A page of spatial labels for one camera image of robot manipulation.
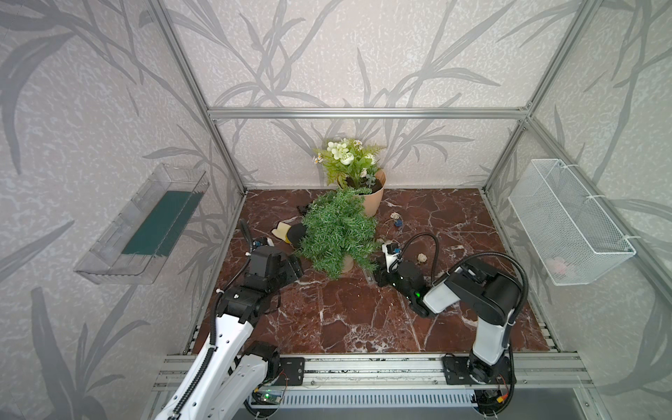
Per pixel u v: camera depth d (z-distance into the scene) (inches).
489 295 19.7
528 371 29.6
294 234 40.0
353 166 35.9
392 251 31.7
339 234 28.1
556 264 28.6
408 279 28.3
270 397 27.8
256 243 25.7
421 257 37.9
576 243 24.1
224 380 17.7
